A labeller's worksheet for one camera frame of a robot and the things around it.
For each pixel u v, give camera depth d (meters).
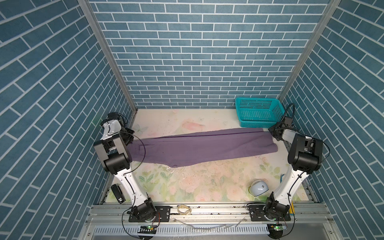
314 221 0.73
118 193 0.77
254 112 1.20
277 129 0.81
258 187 0.75
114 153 0.55
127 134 0.86
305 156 0.56
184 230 0.77
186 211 0.74
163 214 0.74
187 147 0.97
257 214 0.74
